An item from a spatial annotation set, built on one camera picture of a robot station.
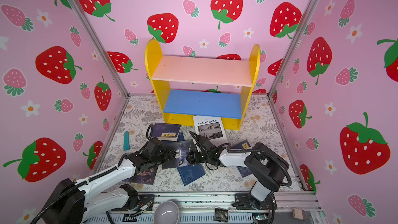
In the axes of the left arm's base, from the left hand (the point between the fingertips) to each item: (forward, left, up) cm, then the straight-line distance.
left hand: (172, 155), depth 85 cm
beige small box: (-26, -62, -2) cm, 67 cm away
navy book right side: (-7, -40, -4) cm, 41 cm away
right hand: (-1, -9, -1) cm, 10 cm away
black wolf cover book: (+6, -6, 0) cm, 9 cm away
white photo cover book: (+19, -23, +1) cm, 29 cm away
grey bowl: (-26, -1, -3) cm, 27 cm away
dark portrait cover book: (-11, +12, -3) cm, 17 cm away
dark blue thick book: (+17, +7, -3) cm, 19 cm away
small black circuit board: (-27, -26, -1) cm, 38 cm away
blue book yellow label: (-9, -11, -4) cm, 14 cm away
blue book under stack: (+14, -3, -3) cm, 15 cm away
